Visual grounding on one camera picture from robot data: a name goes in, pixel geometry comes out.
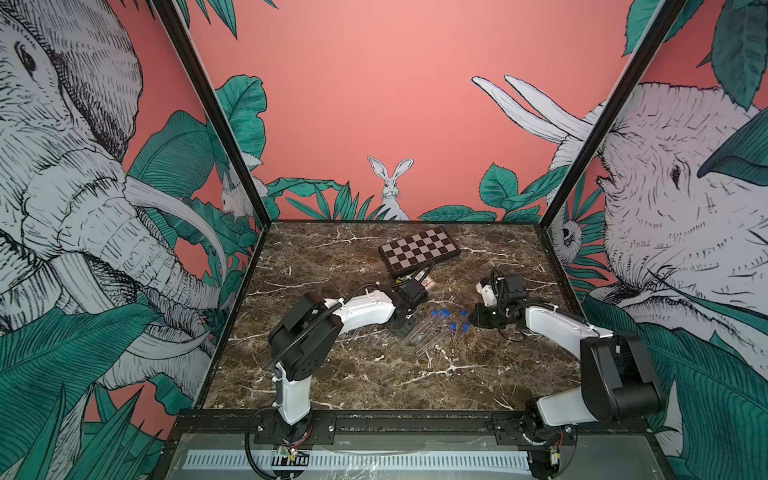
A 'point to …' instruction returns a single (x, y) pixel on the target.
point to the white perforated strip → (369, 461)
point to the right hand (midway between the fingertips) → (467, 312)
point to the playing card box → (428, 283)
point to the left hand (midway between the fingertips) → (401, 321)
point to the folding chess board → (410, 254)
